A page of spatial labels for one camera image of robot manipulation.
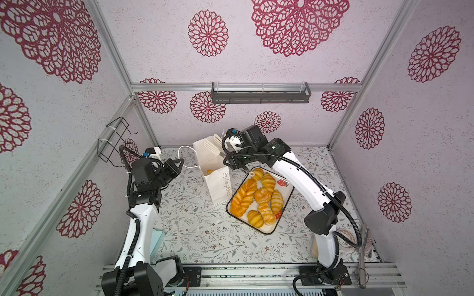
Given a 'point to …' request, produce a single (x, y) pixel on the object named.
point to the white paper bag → (214, 167)
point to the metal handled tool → (362, 269)
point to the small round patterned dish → (348, 234)
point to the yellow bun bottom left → (255, 218)
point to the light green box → (158, 236)
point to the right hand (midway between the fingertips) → (227, 156)
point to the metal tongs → (215, 146)
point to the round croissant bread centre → (262, 195)
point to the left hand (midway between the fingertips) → (184, 163)
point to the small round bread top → (258, 174)
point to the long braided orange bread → (242, 199)
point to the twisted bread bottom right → (268, 216)
